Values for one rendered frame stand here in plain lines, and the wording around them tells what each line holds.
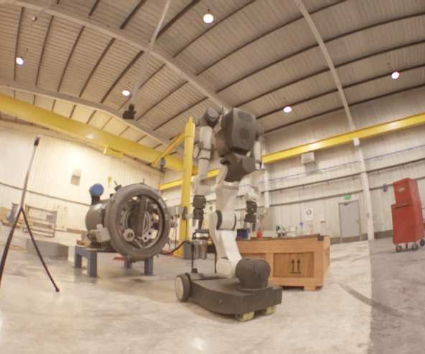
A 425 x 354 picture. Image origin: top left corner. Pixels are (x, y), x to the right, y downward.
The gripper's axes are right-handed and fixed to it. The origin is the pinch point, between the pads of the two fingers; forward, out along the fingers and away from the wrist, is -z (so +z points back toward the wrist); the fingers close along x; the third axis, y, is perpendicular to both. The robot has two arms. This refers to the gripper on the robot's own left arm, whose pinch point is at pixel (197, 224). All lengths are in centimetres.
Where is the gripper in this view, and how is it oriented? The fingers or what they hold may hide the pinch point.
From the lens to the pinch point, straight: 139.7
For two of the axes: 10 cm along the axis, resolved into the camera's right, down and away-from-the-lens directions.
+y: -8.9, -1.6, -4.3
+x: -4.5, 0.7, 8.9
